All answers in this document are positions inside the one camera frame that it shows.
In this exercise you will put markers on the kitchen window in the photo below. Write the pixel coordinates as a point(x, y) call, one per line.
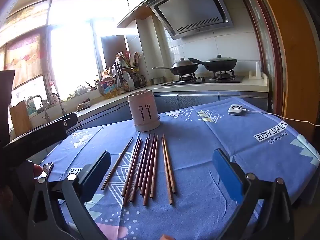
point(75, 55)

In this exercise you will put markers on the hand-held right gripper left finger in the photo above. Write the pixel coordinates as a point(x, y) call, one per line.
point(97, 172)

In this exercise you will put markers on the yellow tape strip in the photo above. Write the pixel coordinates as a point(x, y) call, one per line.
point(205, 117)

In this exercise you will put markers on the wooden door frame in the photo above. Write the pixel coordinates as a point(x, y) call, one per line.
point(287, 42)

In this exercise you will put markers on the lidded black frying pan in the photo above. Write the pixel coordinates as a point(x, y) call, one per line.
point(221, 63)

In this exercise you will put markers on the white plastic rack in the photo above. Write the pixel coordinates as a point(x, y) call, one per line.
point(257, 73)

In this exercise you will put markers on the wooden cutting board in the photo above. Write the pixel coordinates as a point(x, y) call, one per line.
point(20, 118)

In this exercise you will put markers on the set of wooden chopsticks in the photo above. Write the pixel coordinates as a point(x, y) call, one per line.
point(151, 170)

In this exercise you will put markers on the cooking oil bottle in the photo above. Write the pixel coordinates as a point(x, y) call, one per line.
point(108, 87)

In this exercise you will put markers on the black seasoning rack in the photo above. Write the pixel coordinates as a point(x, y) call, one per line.
point(130, 77)

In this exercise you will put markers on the chrome kitchen faucet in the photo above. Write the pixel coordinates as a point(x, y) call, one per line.
point(37, 97)
point(53, 95)

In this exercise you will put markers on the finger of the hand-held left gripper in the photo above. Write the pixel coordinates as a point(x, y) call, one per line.
point(71, 120)

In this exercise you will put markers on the upper kitchen cabinet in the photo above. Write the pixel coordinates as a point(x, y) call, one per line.
point(135, 0)

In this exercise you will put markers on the black gas stove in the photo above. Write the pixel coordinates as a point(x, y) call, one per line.
point(200, 80)

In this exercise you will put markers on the white square device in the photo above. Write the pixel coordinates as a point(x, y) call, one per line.
point(235, 110)

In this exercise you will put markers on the steel range hood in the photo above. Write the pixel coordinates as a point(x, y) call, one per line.
point(190, 10)

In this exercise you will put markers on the white ceramic utensil holder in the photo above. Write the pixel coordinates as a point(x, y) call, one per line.
point(143, 110)

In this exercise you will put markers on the patterned window covering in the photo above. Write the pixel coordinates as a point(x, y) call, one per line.
point(23, 60)

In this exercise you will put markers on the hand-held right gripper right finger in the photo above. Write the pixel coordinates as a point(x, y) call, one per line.
point(227, 172)

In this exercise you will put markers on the blue printed tablecloth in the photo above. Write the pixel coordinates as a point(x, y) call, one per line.
point(212, 140)

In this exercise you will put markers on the person's left hand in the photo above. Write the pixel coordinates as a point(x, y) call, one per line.
point(37, 170)

